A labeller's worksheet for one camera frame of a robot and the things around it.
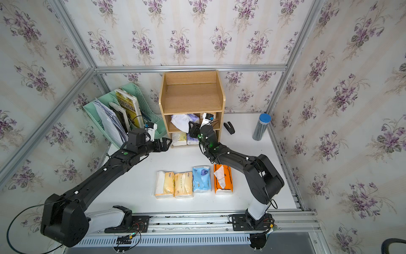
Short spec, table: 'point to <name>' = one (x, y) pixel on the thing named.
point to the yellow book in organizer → (130, 103)
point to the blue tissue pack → (201, 179)
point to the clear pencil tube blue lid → (264, 119)
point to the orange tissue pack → (223, 179)
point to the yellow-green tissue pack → (178, 138)
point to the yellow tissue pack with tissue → (164, 184)
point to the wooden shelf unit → (197, 97)
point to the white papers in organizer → (111, 123)
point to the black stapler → (231, 129)
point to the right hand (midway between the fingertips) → (192, 123)
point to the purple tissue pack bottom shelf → (191, 140)
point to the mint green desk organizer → (148, 115)
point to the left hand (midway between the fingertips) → (166, 141)
